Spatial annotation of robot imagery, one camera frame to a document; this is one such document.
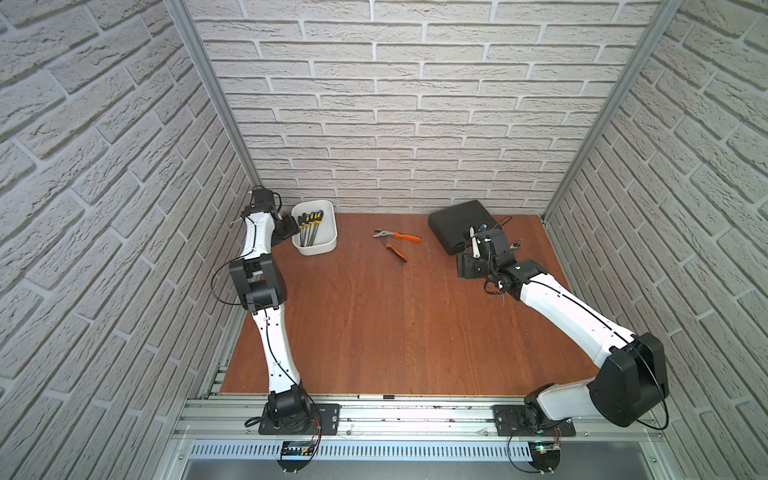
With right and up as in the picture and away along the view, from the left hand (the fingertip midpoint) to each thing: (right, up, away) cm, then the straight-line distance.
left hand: (294, 225), depth 105 cm
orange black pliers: (+32, -3, +9) cm, 34 cm away
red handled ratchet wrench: (+82, -7, +5) cm, 83 cm away
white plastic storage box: (+10, -4, +9) cm, 14 cm away
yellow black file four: (+6, +2, +13) cm, 14 cm away
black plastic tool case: (+58, 0, +10) cm, 59 cm away
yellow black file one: (-2, +3, +12) cm, 13 cm away
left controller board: (+12, -59, -33) cm, 69 cm away
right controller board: (+73, -58, -35) cm, 99 cm away
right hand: (+59, -11, -20) cm, 63 cm away
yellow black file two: (0, +3, +12) cm, 13 cm away
